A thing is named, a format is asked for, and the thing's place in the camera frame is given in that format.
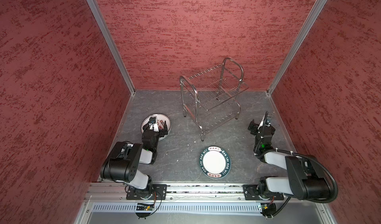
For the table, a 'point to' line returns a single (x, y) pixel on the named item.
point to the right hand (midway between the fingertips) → (259, 123)
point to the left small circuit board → (139, 207)
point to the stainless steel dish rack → (211, 96)
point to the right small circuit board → (268, 210)
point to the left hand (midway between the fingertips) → (157, 123)
